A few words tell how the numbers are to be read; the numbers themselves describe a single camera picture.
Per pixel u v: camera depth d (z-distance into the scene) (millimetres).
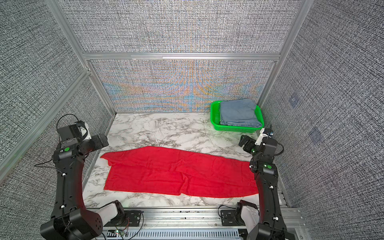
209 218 747
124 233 699
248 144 689
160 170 903
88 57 886
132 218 733
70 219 373
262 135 686
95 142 670
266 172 532
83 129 601
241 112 1124
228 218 742
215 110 1161
